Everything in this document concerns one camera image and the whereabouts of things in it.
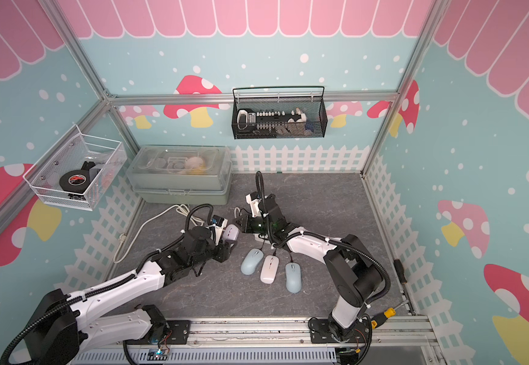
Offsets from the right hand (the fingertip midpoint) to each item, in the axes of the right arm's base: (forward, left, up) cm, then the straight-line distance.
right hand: (233, 221), depth 83 cm
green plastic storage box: (+26, +23, -1) cm, 35 cm away
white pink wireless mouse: (-12, -13, -15) cm, 23 cm away
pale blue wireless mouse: (-18, -22, -15) cm, 32 cm away
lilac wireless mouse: (-4, +1, -1) cm, 4 cm away
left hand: (-7, +1, -5) cm, 8 cm away
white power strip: (-10, -12, +4) cm, 17 cm away
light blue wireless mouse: (-9, -6, -14) cm, 17 cm away
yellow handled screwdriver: (-29, -51, -16) cm, 61 cm away
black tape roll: (+4, +47, +19) cm, 51 cm away
